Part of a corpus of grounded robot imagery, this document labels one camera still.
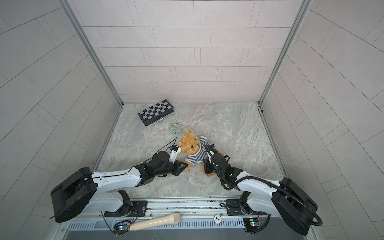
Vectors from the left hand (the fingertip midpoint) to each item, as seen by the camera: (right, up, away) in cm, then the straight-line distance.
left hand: (190, 166), depth 79 cm
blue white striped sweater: (+6, +5, +1) cm, 8 cm away
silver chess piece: (-22, +25, +26) cm, 42 cm away
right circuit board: (+29, -23, -11) cm, 39 cm away
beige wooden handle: (-7, -18, -14) cm, 24 cm away
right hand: (+7, +1, +5) cm, 8 cm away
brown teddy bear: (0, +12, -3) cm, 12 cm away
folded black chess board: (-27, +29, +27) cm, 48 cm away
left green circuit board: (-30, -22, -15) cm, 40 cm away
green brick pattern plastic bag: (-12, +19, +23) cm, 32 cm away
